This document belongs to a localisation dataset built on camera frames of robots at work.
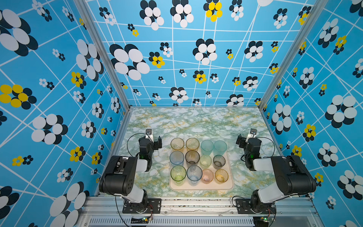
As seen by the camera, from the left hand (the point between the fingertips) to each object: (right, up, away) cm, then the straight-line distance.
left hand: (153, 135), depth 93 cm
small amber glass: (+43, -23, -11) cm, 50 cm away
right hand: (+64, 0, -1) cm, 64 cm away
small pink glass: (+34, -23, -11) cm, 43 cm away
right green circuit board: (+59, -41, -23) cm, 76 cm away
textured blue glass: (+16, -12, -10) cm, 23 cm away
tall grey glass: (+25, -11, -15) cm, 31 cm away
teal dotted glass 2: (+43, -7, -5) cm, 44 cm away
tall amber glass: (+17, -4, -12) cm, 21 cm away
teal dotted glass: (+36, -8, 0) cm, 37 cm away
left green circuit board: (+1, -40, -23) cm, 46 cm away
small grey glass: (+42, -15, -6) cm, 45 cm away
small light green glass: (+34, -16, -5) cm, 38 cm away
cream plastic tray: (+46, -28, -13) cm, 55 cm away
